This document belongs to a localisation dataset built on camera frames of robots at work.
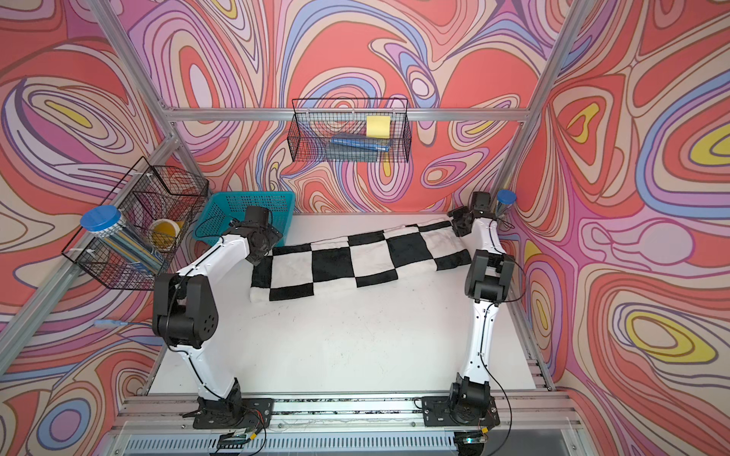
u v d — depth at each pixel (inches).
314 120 34.8
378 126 34.8
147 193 31.7
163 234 28.1
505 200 40.0
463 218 39.7
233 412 26.1
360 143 34.8
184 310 19.7
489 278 26.8
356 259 41.5
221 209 45.3
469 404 25.6
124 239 24.1
